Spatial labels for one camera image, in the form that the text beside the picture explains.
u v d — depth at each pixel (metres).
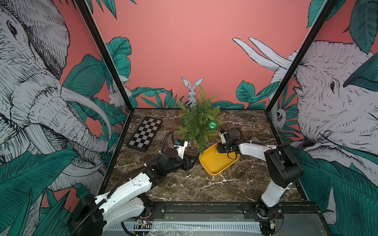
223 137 0.82
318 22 0.74
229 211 0.75
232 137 0.76
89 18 0.73
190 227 0.70
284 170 0.48
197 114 0.74
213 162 0.92
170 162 0.58
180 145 0.69
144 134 1.01
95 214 0.40
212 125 0.72
